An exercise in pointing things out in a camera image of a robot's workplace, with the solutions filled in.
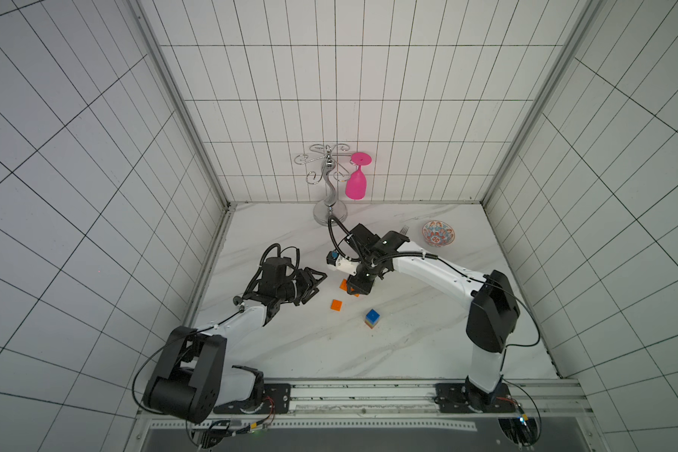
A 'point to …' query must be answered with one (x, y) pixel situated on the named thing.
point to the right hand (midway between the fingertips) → (352, 277)
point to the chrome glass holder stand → (330, 206)
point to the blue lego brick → (372, 316)
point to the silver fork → (405, 229)
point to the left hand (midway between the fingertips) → (322, 283)
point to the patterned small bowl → (438, 233)
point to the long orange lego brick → (344, 285)
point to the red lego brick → (368, 324)
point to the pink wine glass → (357, 182)
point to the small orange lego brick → (336, 305)
